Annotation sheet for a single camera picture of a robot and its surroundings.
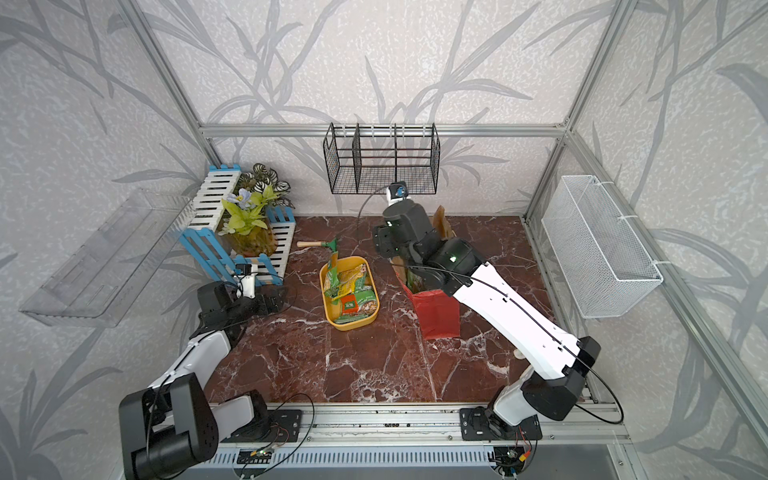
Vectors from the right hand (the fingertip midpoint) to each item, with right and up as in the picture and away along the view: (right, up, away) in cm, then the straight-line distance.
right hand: (389, 223), depth 68 cm
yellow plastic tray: (-19, -25, +26) cm, 41 cm away
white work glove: (+36, -37, +18) cm, 55 cm away
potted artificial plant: (-45, 0, +24) cm, 51 cm away
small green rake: (-24, -5, +44) cm, 51 cm away
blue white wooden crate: (-52, -3, +13) cm, 53 cm away
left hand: (-35, -18, +19) cm, 44 cm away
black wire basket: (-10, +24, +34) cm, 43 cm away
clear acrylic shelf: (-65, -13, +1) cm, 66 cm away
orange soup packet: (-14, -24, +26) cm, 38 cm away
